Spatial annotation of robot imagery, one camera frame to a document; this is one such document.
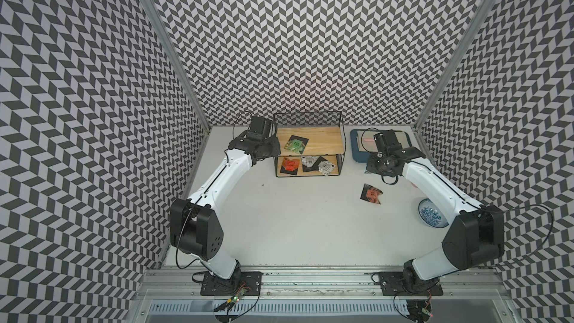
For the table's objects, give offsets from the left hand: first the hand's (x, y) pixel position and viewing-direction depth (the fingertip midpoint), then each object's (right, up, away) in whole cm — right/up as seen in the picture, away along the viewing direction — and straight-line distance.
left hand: (275, 148), depth 85 cm
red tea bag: (+5, -8, +17) cm, 19 cm away
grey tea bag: (+15, -7, +17) cm, 23 cm away
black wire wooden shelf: (+14, -1, +4) cm, 14 cm away
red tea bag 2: (+40, -19, +8) cm, 45 cm away
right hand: (+39, -8, +1) cm, 39 cm away
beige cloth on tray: (+61, +5, +26) cm, 67 cm away
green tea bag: (+8, +2, +5) cm, 10 cm away
